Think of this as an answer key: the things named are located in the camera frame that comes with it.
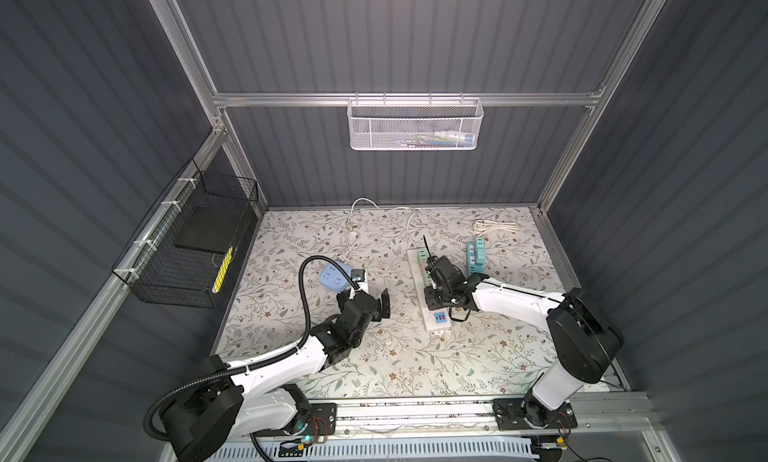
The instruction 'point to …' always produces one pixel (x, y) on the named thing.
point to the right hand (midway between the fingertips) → (433, 297)
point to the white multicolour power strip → (436, 319)
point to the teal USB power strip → (476, 256)
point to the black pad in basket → (212, 228)
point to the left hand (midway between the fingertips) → (372, 290)
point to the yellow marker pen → (222, 269)
